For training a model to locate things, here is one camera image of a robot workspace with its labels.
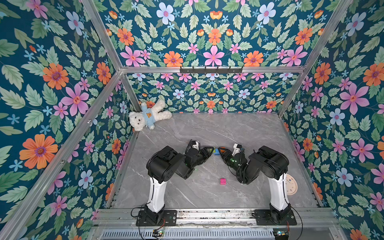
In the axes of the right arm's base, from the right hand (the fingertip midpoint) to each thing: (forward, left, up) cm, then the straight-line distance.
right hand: (222, 148), depth 95 cm
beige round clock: (-22, -38, -3) cm, 44 cm away
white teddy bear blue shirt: (+22, +54, +6) cm, 58 cm away
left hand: (-2, +5, +2) cm, 6 cm away
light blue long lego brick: (-4, +3, 0) cm, 5 cm away
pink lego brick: (-21, 0, -3) cm, 21 cm away
